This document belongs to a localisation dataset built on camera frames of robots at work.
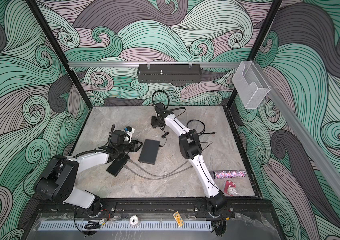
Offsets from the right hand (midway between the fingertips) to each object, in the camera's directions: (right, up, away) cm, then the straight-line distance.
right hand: (154, 122), depth 107 cm
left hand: (-7, -12, -17) cm, 22 cm away
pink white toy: (+42, -33, -33) cm, 62 cm away
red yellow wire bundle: (-19, -45, -38) cm, 62 cm away
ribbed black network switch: (-22, -27, -22) cm, 41 cm away
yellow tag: (+15, -45, -38) cm, 61 cm away
